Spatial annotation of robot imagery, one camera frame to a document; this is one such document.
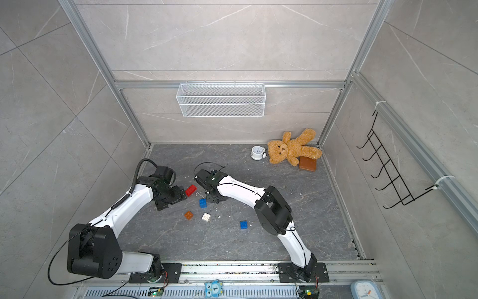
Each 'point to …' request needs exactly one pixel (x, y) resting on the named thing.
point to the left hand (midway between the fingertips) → (180, 197)
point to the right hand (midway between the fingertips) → (217, 197)
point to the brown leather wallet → (307, 164)
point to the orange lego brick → (188, 215)
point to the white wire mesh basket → (221, 99)
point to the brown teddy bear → (293, 149)
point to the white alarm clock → (257, 152)
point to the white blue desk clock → (365, 289)
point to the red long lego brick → (190, 190)
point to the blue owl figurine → (213, 289)
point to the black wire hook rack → (387, 180)
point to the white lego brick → (206, 217)
